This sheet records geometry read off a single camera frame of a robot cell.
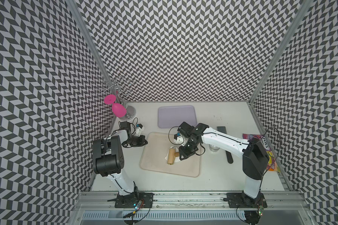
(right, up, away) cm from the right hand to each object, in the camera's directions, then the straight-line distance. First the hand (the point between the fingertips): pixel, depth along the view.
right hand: (184, 158), depth 79 cm
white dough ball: (-4, 0, 0) cm, 4 cm away
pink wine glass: (-44, +28, +14) cm, 54 cm away
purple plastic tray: (-7, +24, +29) cm, 38 cm away
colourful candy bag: (+53, -5, +4) cm, 53 cm away
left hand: (-26, +6, +15) cm, 30 cm away
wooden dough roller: (-7, 0, +7) cm, 10 cm away
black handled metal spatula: (+30, +14, +24) cm, 41 cm away
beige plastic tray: (-18, +3, +13) cm, 23 cm away
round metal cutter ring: (+11, +11, -20) cm, 26 cm away
